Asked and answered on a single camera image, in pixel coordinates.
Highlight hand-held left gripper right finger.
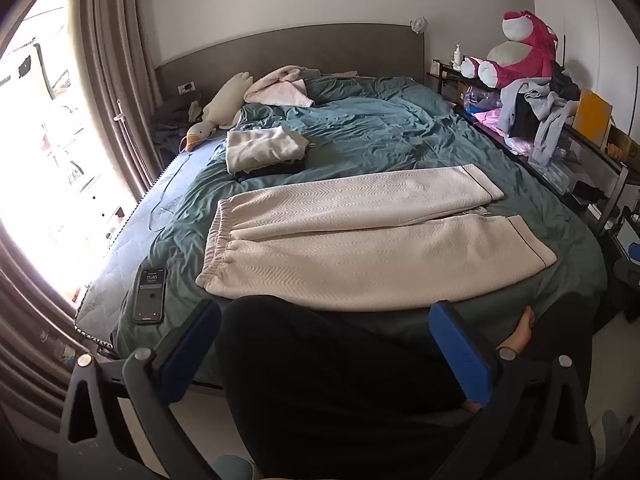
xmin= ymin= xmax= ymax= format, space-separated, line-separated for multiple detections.
xmin=429 ymin=301 xmax=598 ymax=480

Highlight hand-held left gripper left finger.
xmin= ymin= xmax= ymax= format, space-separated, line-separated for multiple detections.
xmin=59 ymin=299 xmax=223 ymax=480

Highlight cream textured pants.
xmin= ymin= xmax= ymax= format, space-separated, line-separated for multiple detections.
xmin=195 ymin=163 xmax=558 ymax=313

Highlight person's bare foot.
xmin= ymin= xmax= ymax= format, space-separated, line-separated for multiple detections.
xmin=461 ymin=306 xmax=536 ymax=413

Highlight black smartphone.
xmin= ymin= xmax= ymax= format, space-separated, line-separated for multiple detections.
xmin=133 ymin=266 xmax=167 ymax=324

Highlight blue patterned mattress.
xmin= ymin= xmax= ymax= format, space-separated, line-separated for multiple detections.
xmin=74 ymin=140 xmax=226 ymax=361

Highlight folded dark garment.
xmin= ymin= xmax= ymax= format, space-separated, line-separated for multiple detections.
xmin=236 ymin=159 xmax=307 ymax=181

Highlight folded cream garment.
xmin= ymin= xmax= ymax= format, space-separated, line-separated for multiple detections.
xmin=225 ymin=126 xmax=310 ymax=175

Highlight black metal rack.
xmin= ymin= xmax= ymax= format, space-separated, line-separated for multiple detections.
xmin=426 ymin=59 xmax=640 ymax=241

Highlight white duck plush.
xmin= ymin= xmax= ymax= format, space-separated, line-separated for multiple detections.
xmin=181 ymin=71 xmax=256 ymax=153

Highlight teal duvet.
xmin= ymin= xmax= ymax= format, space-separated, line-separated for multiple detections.
xmin=111 ymin=76 xmax=608 ymax=386

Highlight pile of grey and black clothes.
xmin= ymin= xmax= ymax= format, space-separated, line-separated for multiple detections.
xmin=497 ymin=62 xmax=582 ymax=161

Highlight crumpled pink blanket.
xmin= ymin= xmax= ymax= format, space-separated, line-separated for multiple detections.
xmin=243 ymin=65 xmax=321 ymax=109

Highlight yellow cardboard box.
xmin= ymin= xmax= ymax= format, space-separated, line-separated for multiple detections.
xmin=572 ymin=88 xmax=614 ymax=135

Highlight brown curtain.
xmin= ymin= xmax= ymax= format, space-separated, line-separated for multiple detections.
xmin=0 ymin=0 xmax=168 ymax=411

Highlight grey bed headboard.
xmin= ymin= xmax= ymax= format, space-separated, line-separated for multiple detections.
xmin=154 ymin=22 xmax=427 ymax=106

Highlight pink bear plush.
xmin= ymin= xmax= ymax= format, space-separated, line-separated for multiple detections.
xmin=460 ymin=10 xmax=559 ymax=89

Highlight white wardrobe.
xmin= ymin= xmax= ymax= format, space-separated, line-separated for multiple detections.
xmin=532 ymin=0 xmax=640 ymax=111

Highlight white charging cable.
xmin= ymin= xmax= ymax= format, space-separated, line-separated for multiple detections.
xmin=148 ymin=132 xmax=221 ymax=233

